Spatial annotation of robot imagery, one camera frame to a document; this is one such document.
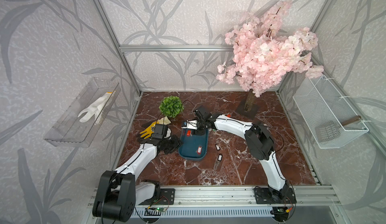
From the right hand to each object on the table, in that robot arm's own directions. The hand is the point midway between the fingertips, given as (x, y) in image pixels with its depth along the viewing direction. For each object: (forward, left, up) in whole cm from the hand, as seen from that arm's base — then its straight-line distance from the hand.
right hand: (192, 125), depth 95 cm
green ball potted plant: (+9, +13, +9) cm, 18 cm away
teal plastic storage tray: (-12, -2, -6) cm, 14 cm away
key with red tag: (-14, -5, -4) cm, 15 cm away
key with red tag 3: (-2, +3, -6) cm, 7 cm away
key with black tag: (-19, -16, -5) cm, 26 cm away
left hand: (-13, +5, +1) cm, 14 cm away
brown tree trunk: (+15, -38, +6) cm, 41 cm away
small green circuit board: (-43, +14, -4) cm, 46 cm away
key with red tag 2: (+11, -26, -5) cm, 28 cm away
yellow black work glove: (+6, +20, -3) cm, 21 cm away
